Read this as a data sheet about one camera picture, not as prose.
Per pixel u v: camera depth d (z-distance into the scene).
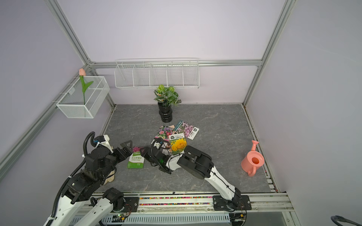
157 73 0.99
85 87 0.84
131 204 0.74
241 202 0.66
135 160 0.89
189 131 1.02
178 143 0.96
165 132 1.02
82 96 0.81
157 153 0.73
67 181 0.47
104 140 0.60
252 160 0.77
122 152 0.60
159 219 1.58
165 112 1.03
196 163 0.52
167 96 0.93
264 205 0.74
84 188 0.44
